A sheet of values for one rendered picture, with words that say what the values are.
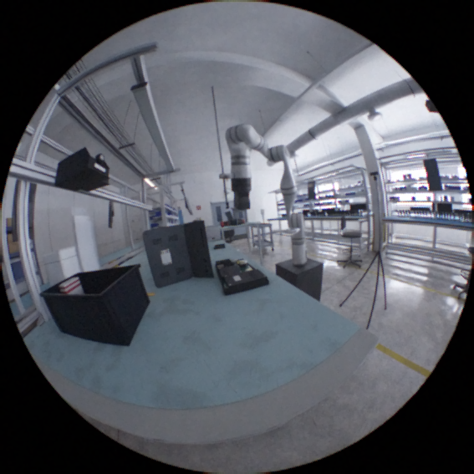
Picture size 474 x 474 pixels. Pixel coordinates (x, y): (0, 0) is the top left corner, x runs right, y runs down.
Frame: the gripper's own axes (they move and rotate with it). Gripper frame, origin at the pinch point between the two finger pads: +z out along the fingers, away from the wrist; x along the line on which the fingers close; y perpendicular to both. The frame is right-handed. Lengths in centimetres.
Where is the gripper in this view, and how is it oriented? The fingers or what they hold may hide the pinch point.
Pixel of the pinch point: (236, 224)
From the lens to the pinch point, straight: 55.8
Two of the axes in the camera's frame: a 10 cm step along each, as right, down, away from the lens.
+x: -3.3, -4.0, 8.6
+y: 9.4, -1.7, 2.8
